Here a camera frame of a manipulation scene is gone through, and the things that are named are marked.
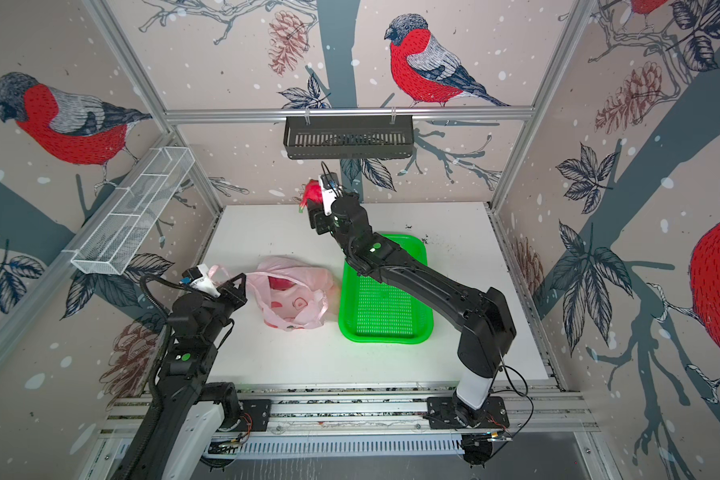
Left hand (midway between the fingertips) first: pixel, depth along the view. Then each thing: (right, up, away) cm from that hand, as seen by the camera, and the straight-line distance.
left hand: (242, 274), depth 75 cm
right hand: (+20, +19, -1) cm, 28 cm away
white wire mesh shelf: (-30, +12, -1) cm, 32 cm away
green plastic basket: (+34, -14, +16) cm, 41 cm away
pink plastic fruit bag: (+8, -10, +21) cm, 25 cm away
